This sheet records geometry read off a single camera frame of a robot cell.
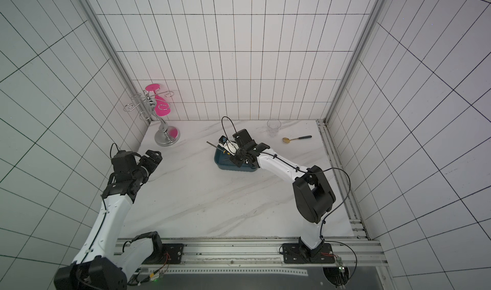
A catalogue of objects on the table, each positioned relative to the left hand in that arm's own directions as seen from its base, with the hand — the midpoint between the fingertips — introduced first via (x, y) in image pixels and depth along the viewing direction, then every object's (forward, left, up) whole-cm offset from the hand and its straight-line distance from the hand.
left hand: (157, 161), depth 82 cm
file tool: (+13, -23, -6) cm, 27 cm away
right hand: (+6, -29, -4) cm, 30 cm away
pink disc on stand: (+38, +10, +11) cm, 41 cm away
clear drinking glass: (+32, -55, -11) cm, 65 cm away
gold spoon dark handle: (+26, -63, -17) cm, 70 cm away
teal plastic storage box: (+11, -26, -16) cm, 33 cm away
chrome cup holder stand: (+42, +23, -5) cm, 48 cm away
